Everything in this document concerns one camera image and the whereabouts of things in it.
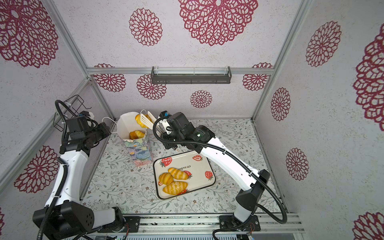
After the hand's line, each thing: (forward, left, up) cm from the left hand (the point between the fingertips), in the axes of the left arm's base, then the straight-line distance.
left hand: (109, 130), depth 77 cm
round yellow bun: (-17, -28, -24) cm, 40 cm away
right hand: (-9, -29, +6) cm, 31 cm away
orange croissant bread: (+9, -8, -15) cm, 19 cm away
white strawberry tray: (-7, -46, -28) cm, 54 cm away
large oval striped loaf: (-22, -33, -23) cm, 46 cm away
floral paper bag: (-5, -13, -12) cm, 18 cm away
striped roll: (-14, -35, -24) cm, 45 cm away
